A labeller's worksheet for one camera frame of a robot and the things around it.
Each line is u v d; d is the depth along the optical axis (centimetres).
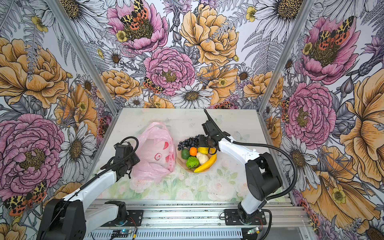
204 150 92
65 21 76
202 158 87
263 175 46
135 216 74
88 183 50
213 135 68
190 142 94
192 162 85
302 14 74
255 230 71
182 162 91
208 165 86
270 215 69
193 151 88
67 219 41
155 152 98
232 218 74
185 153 90
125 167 67
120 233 71
